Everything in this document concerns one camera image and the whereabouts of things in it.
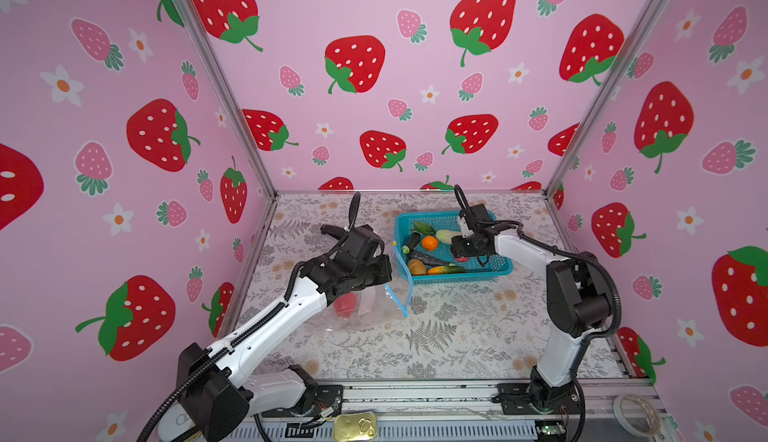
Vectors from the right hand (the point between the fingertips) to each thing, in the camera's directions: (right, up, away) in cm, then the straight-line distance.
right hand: (459, 246), depth 97 cm
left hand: (-22, -4, -21) cm, 31 cm away
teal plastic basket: (+3, -1, -30) cm, 30 cm away
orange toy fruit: (-9, +1, +3) cm, 10 cm away
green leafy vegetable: (-11, +6, +4) cm, 13 cm away
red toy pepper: (-36, -15, -13) cm, 41 cm away
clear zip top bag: (-27, -18, -5) cm, 33 cm away
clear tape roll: (+33, -38, -26) cm, 57 cm away
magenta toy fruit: (0, -4, -3) cm, 5 cm away
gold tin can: (-31, -39, -30) cm, 58 cm away
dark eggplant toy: (-16, -1, -1) cm, 17 cm away
